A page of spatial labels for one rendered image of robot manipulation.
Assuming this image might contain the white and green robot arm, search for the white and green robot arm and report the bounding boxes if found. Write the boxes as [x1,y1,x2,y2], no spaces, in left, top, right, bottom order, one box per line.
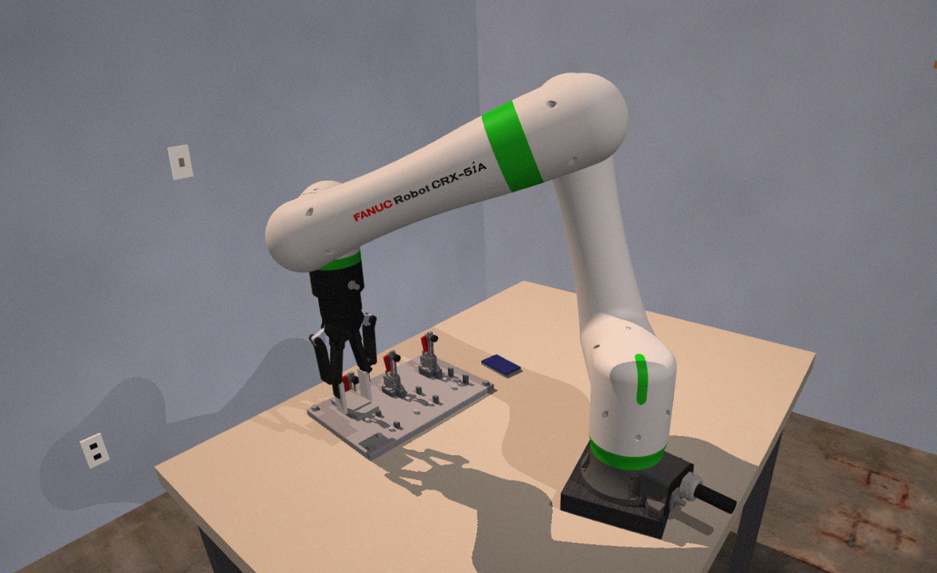
[265,73,737,519]

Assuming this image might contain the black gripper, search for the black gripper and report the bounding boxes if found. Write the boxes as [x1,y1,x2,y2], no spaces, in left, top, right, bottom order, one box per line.
[309,293,377,415]

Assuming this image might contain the blue rectangular plate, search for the blue rectangular plate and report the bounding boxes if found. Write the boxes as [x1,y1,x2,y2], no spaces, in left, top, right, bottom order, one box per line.
[481,354,521,378]

